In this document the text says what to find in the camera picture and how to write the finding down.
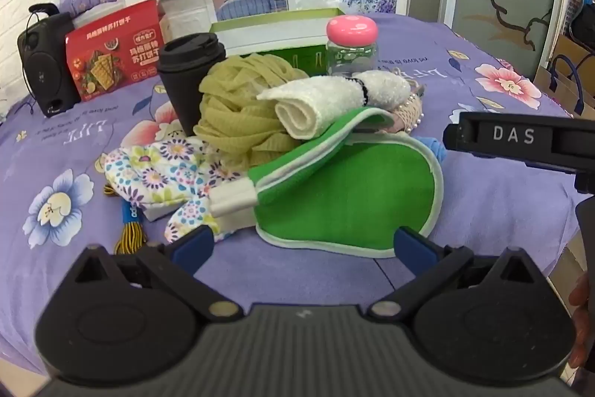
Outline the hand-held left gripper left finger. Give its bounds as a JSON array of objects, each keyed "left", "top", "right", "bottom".
[{"left": 60, "top": 224, "right": 245, "bottom": 326}]

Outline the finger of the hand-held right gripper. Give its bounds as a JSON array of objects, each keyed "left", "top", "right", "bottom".
[{"left": 443, "top": 111, "right": 595, "bottom": 177}]

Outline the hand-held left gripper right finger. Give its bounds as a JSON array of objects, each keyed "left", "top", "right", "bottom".
[{"left": 366, "top": 226, "right": 548, "bottom": 324}]

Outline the yellow brown thread skein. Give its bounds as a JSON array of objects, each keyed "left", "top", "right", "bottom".
[{"left": 103, "top": 182, "right": 149, "bottom": 257}]

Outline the green bath mitt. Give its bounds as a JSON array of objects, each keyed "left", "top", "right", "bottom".
[{"left": 209, "top": 108, "right": 444, "bottom": 259}]

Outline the floral cloth mitt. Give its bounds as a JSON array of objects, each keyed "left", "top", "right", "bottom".
[{"left": 103, "top": 137, "right": 242, "bottom": 244}]

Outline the blue towel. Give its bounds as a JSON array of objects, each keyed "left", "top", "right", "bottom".
[{"left": 414, "top": 137, "right": 448, "bottom": 160}]

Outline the olive mesh bath sponge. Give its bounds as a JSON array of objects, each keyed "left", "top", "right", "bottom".
[{"left": 193, "top": 53, "right": 310, "bottom": 170}]

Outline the white towel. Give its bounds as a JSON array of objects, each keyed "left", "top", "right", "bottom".
[{"left": 257, "top": 70, "right": 412, "bottom": 140}]

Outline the green cardboard box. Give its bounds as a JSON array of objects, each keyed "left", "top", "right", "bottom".
[{"left": 208, "top": 7, "right": 347, "bottom": 77}]

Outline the person's right hand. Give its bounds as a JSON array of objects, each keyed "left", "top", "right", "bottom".
[{"left": 569, "top": 270, "right": 595, "bottom": 371}]

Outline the purple floral bedsheet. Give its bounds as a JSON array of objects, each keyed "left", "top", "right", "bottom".
[{"left": 0, "top": 13, "right": 586, "bottom": 361}]

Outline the pink knitted pearl pouch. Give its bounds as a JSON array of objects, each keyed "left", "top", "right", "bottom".
[{"left": 372, "top": 85, "right": 426, "bottom": 135}]

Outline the black lidded cup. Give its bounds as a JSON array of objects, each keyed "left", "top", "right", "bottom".
[{"left": 155, "top": 33, "right": 227, "bottom": 137}]

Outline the clear jar with pink lid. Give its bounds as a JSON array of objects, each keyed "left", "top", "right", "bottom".
[{"left": 325, "top": 17, "right": 379, "bottom": 77}]

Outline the red cracker box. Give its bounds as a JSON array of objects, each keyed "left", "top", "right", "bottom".
[{"left": 65, "top": 0, "right": 163, "bottom": 102}]

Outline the black portable speaker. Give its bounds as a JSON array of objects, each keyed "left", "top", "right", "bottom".
[{"left": 17, "top": 4, "right": 82, "bottom": 119}]

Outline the paper bag with blue handles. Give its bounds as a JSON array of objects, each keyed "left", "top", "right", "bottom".
[{"left": 534, "top": 34, "right": 595, "bottom": 115}]

